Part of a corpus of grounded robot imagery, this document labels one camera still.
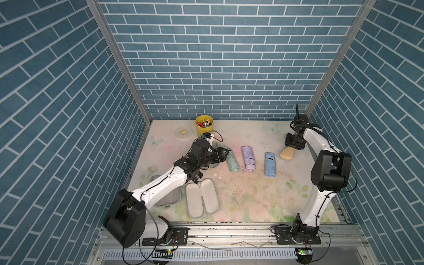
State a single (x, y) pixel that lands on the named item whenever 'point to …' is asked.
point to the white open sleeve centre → (194, 194)
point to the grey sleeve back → (216, 145)
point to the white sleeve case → (287, 153)
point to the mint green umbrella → (231, 159)
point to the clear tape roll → (183, 132)
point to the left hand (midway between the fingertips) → (229, 153)
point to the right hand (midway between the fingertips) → (291, 144)
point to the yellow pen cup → (203, 123)
